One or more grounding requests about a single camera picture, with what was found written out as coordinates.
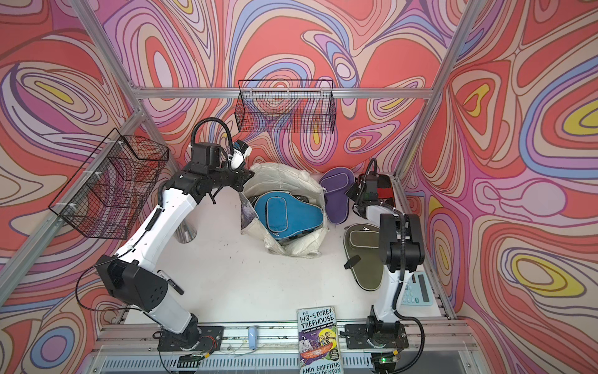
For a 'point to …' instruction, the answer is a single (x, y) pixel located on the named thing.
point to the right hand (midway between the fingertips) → (349, 191)
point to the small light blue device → (252, 337)
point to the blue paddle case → (285, 216)
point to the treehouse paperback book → (318, 340)
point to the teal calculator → (417, 290)
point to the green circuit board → (190, 361)
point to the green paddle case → (364, 240)
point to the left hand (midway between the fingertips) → (254, 172)
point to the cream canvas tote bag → (277, 177)
